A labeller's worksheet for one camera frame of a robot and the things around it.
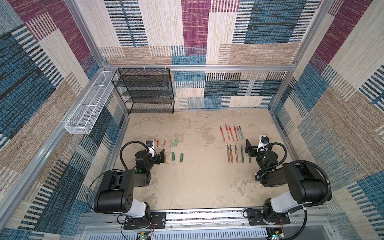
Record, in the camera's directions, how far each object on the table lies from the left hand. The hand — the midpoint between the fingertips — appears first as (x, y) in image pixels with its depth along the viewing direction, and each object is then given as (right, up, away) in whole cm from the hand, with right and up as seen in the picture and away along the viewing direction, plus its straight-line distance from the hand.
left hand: (155, 146), depth 93 cm
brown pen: (+50, -6, +3) cm, 51 cm away
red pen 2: (+47, +9, +15) cm, 50 cm away
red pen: (+43, +9, +15) cm, 47 cm away
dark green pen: (+54, -5, +4) cm, 55 cm away
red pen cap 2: (+4, +1, +9) cm, 10 cm away
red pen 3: (+49, +10, +16) cm, 53 cm away
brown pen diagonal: (+45, -5, +4) cm, 46 cm away
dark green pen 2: (+58, -9, +1) cm, 59 cm away
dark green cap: (+10, -6, +4) cm, 13 cm away
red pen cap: (-1, +1, +10) cm, 10 cm away
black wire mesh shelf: (-12, +38, +18) cm, 44 cm away
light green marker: (+57, +8, +13) cm, 59 cm away
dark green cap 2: (+16, -7, +1) cm, 17 cm away
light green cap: (+8, +1, +9) cm, 13 cm away
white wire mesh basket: (-45, +18, +1) cm, 48 cm away
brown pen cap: (+6, -8, +2) cm, 10 cm away
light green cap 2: (+11, +2, +9) cm, 15 cm away
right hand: (+60, +4, -2) cm, 60 cm away
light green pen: (+55, +8, +13) cm, 57 cm away
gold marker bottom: (+47, -5, +4) cm, 48 cm away
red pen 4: (+53, +10, +16) cm, 56 cm away
